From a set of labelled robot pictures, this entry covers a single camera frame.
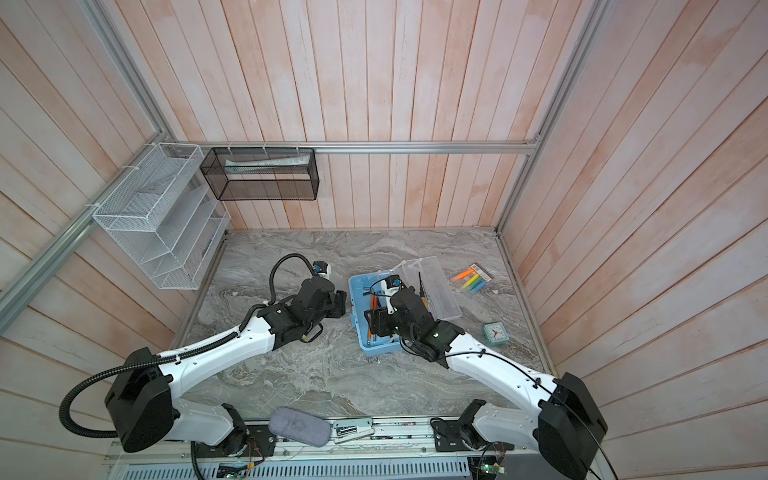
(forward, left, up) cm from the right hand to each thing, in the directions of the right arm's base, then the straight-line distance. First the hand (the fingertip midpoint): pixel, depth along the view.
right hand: (374, 310), depth 80 cm
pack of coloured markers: (+21, -33, -15) cm, 42 cm away
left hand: (+3, +11, 0) cm, 11 cm away
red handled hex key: (+11, 0, -14) cm, 18 cm away
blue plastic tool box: (+15, +2, -14) cm, 20 cm away
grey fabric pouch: (-27, +18, -12) cm, 34 cm away
